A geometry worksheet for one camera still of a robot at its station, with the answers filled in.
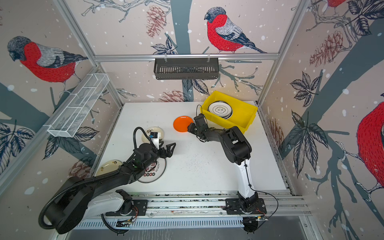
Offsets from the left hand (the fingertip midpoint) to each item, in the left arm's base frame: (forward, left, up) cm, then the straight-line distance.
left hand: (172, 140), depth 84 cm
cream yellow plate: (-11, +38, -12) cm, 41 cm away
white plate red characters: (-14, +11, -13) cm, 21 cm away
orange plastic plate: (+21, -2, -12) cm, 25 cm away
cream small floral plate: (+16, +18, -12) cm, 26 cm away
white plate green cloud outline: (+34, -33, -9) cm, 48 cm away
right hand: (+18, -9, -11) cm, 23 cm away
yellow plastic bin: (+28, -48, -9) cm, 56 cm away
